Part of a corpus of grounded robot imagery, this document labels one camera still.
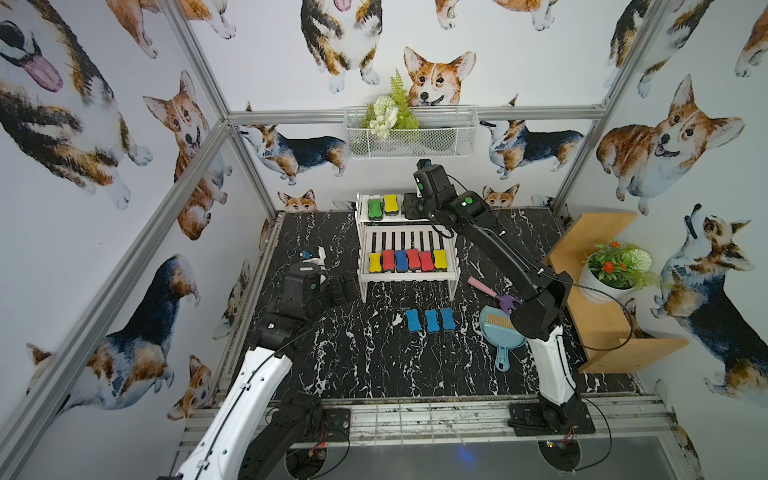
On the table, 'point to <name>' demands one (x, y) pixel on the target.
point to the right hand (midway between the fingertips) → (421, 191)
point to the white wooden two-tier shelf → (393, 249)
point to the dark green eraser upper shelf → (374, 208)
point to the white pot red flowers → (616, 270)
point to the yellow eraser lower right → (440, 259)
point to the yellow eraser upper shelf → (391, 203)
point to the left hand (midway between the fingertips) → (340, 271)
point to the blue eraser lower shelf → (401, 261)
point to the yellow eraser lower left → (375, 262)
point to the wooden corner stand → (605, 331)
